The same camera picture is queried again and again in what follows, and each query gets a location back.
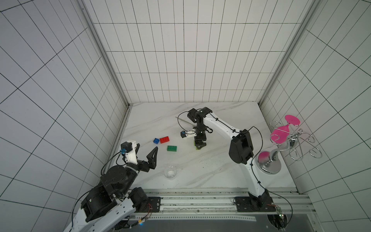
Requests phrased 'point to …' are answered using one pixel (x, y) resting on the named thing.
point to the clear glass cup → (170, 172)
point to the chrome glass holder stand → (264, 162)
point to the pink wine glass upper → (292, 120)
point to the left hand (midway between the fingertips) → (147, 149)
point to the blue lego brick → (156, 140)
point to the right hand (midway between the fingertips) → (199, 135)
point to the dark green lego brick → (172, 148)
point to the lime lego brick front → (194, 145)
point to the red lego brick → (164, 139)
